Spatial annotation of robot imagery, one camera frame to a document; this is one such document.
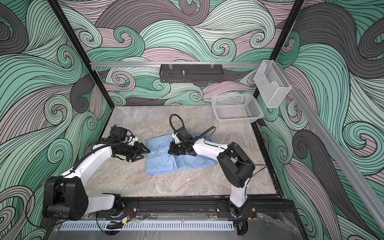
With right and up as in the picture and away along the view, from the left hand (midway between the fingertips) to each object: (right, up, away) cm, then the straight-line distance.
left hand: (147, 152), depth 82 cm
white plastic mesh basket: (+62, +26, +36) cm, 76 cm away
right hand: (+11, -1, +4) cm, 12 cm away
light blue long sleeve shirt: (+6, -5, +2) cm, 8 cm away
